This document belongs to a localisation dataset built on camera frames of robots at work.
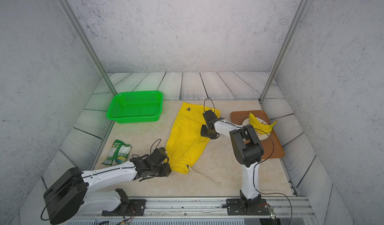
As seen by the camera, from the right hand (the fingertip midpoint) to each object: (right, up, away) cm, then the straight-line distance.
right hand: (205, 133), depth 100 cm
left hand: (-19, -20, -16) cm, 32 cm away
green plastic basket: (-54, +18, +18) cm, 60 cm away
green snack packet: (-52, -11, -11) cm, 54 cm away
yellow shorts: (-13, -5, -5) cm, 15 cm away
